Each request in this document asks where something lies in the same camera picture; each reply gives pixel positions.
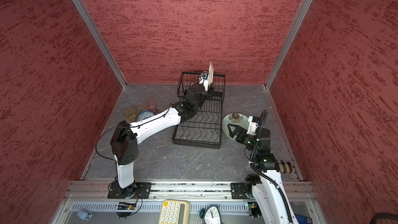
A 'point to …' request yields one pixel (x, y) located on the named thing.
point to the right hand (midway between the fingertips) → (230, 130)
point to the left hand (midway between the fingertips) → (208, 84)
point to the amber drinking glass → (130, 113)
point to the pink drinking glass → (149, 105)
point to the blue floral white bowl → (144, 115)
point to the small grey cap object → (84, 214)
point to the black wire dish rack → (203, 129)
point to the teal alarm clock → (211, 214)
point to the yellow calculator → (174, 211)
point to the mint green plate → (237, 118)
